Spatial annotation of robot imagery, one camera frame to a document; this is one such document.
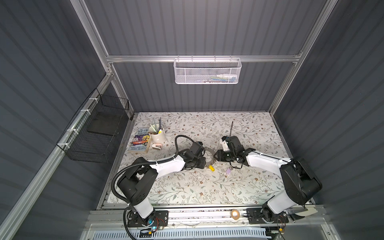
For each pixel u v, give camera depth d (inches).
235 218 29.2
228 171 35.1
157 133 37.6
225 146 30.2
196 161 29.7
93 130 29.6
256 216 28.8
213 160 36.9
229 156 30.4
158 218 28.7
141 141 40.0
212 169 35.7
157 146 38.9
